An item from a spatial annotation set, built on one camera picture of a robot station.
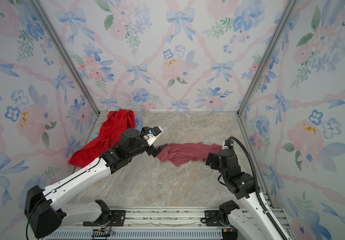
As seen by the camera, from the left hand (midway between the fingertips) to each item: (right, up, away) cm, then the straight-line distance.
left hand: (160, 134), depth 73 cm
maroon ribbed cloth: (+10, -13, +22) cm, 27 cm away
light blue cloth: (-19, +6, +36) cm, 42 cm away
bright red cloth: (-28, +7, +20) cm, 35 cm away
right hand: (+28, -10, +3) cm, 30 cm away
